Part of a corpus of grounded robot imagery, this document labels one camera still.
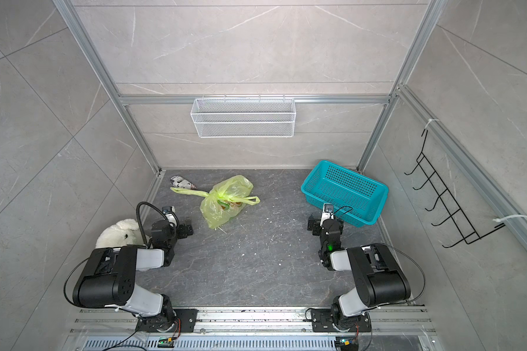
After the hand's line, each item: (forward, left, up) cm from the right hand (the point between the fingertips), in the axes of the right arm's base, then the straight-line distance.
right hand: (325, 214), depth 93 cm
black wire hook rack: (-24, -29, +26) cm, 46 cm away
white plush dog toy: (-13, +76, +12) cm, 78 cm away
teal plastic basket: (+14, -20, -7) cm, 25 cm away
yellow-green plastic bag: (+6, +44, +3) cm, 45 cm away
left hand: (+1, +64, -1) cm, 64 cm away
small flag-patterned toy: (+23, +72, -3) cm, 75 cm away
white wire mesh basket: (+39, +36, +23) cm, 58 cm away
